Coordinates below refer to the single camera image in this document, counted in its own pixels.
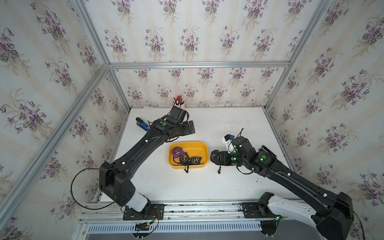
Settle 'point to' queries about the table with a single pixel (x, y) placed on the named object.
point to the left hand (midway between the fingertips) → (189, 130)
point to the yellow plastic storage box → (200, 149)
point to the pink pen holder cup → (182, 106)
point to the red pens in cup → (178, 100)
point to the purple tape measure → (177, 151)
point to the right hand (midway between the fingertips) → (217, 158)
